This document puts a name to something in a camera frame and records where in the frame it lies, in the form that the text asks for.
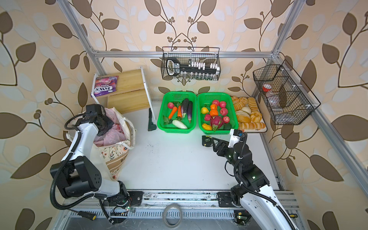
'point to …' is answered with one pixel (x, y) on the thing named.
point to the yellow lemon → (204, 110)
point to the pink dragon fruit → (216, 122)
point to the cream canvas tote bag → (110, 157)
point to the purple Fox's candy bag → (105, 84)
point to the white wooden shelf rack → (132, 94)
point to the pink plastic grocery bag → (116, 135)
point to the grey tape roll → (178, 224)
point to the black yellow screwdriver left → (85, 214)
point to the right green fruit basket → (204, 98)
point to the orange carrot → (173, 112)
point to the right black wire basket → (289, 99)
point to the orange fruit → (213, 111)
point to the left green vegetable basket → (177, 97)
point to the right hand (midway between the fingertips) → (216, 141)
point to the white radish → (179, 124)
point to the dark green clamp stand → (151, 126)
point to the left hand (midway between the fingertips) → (107, 123)
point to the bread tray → (249, 117)
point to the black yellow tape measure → (206, 141)
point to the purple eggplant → (189, 110)
